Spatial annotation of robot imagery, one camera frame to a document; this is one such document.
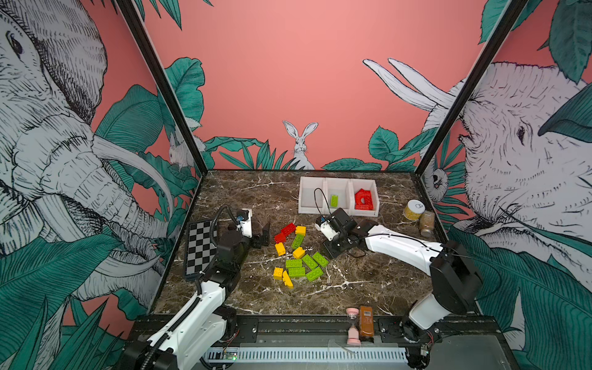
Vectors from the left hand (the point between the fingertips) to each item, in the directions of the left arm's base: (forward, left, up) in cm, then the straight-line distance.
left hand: (259, 218), depth 81 cm
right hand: (-6, -24, -11) cm, 27 cm away
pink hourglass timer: (-34, -31, -16) cm, 49 cm away
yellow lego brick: (+4, -15, -16) cm, 22 cm away
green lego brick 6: (-14, -13, -16) cm, 25 cm away
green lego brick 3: (-9, -22, -18) cm, 30 cm away
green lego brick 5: (-11, -12, -17) cm, 23 cm away
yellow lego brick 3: (-7, -14, -16) cm, 22 cm away
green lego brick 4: (-11, -18, -17) cm, 27 cm away
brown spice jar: (+4, -70, -14) cm, 71 cm away
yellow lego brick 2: (-5, -6, -16) cm, 18 cm away
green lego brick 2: (-1, -14, -17) cm, 22 cm away
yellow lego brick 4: (-15, -6, -15) cm, 22 cm away
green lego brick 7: (-15, -19, -17) cm, 30 cm away
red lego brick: (0, -6, -17) cm, 18 cm away
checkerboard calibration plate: (-5, +24, -14) cm, 29 cm away
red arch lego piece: (+20, -48, -15) cm, 54 cm away
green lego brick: (+19, -32, -16) cm, 41 cm away
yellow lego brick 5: (-17, -9, -16) cm, 25 cm away
